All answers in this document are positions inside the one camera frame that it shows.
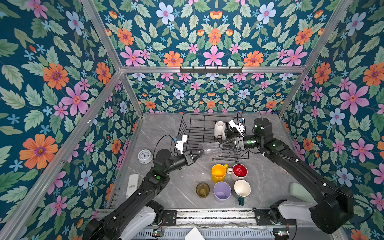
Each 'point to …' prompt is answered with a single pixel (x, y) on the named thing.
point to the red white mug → (238, 172)
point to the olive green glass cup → (202, 189)
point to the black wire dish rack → (212, 137)
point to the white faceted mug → (219, 129)
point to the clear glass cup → (211, 150)
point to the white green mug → (242, 189)
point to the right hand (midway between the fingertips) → (222, 145)
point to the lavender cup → (222, 190)
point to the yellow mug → (218, 172)
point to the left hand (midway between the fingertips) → (205, 151)
